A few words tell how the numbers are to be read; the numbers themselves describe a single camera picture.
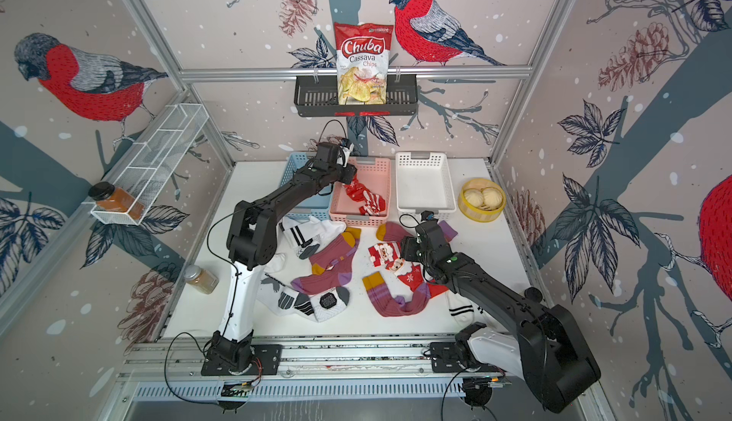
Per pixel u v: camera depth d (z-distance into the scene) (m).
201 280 0.81
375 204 1.02
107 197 0.59
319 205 1.03
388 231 0.98
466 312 0.81
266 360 0.73
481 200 1.01
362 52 0.85
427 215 0.78
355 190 1.10
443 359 0.73
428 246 0.66
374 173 1.15
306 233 0.98
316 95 0.95
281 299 0.82
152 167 0.78
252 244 0.59
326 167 0.81
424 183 1.15
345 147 0.90
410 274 0.88
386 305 0.81
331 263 0.91
